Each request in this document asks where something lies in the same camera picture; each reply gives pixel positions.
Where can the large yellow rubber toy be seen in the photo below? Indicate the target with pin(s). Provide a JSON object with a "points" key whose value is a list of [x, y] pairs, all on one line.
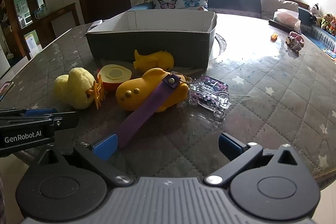
{"points": [[136, 85]]}

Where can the small orange block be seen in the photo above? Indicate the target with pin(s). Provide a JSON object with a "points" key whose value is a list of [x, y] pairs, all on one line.
{"points": [[274, 37]]}

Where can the yellow plush duck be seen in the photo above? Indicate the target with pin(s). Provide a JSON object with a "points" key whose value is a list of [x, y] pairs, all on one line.
{"points": [[73, 87]]}

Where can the brown plush toy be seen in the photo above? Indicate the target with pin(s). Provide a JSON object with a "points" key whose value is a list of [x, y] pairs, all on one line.
{"points": [[326, 20]]}

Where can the small white packet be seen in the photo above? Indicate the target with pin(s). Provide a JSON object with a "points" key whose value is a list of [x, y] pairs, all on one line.
{"points": [[95, 25]]}

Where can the tissue box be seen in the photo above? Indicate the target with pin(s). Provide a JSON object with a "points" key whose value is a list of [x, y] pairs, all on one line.
{"points": [[287, 18]]}

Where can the yellow rubber bird toy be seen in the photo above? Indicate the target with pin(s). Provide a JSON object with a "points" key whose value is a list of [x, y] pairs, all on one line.
{"points": [[155, 61]]}

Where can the blue sofa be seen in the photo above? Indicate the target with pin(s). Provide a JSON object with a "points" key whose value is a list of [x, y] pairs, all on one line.
{"points": [[231, 1]]}

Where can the clear glitter car toy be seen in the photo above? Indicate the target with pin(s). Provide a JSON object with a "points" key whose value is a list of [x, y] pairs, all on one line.
{"points": [[207, 95]]}

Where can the quilted star table cover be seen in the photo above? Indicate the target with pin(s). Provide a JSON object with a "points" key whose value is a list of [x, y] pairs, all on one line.
{"points": [[275, 98]]}

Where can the pink toy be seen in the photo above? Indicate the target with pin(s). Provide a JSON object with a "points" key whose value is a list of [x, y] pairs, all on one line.
{"points": [[295, 41]]}

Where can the wooden cabinet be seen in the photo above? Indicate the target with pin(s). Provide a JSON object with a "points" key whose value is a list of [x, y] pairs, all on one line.
{"points": [[47, 22]]}

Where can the smartphone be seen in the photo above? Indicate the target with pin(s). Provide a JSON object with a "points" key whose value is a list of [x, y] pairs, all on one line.
{"points": [[5, 88]]}

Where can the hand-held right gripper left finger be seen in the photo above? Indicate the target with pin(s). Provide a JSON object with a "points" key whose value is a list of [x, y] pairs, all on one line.
{"points": [[105, 148]]}

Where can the red apple half toy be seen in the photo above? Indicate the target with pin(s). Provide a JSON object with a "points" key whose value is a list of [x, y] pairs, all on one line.
{"points": [[115, 74]]}

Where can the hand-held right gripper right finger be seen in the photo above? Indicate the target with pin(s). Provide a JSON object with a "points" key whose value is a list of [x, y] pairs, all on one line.
{"points": [[231, 146]]}

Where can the black and white plush toy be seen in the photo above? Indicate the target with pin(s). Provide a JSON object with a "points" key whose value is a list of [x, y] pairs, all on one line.
{"points": [[315, 12]]}

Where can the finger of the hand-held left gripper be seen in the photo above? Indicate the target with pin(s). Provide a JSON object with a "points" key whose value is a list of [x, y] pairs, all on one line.
{"points": [[39, 112], [65, 120]]}

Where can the grey cardboard box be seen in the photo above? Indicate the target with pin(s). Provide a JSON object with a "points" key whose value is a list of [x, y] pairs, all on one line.
{"points": [[147, 48]]}

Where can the grey cushion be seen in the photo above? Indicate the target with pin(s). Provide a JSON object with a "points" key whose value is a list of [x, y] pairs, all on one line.
{"points": [[278, 6]]}

